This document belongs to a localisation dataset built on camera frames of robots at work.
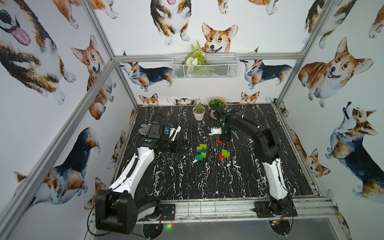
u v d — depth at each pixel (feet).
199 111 3.50
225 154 2.95
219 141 3.13
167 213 2.43
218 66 3.03
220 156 3.02
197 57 2.70
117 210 1.28
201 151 3.06
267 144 1.87
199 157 3.00
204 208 2.46
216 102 3.49
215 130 2.89
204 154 3.02
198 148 3.09
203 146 3.16
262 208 2.41
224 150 3.18
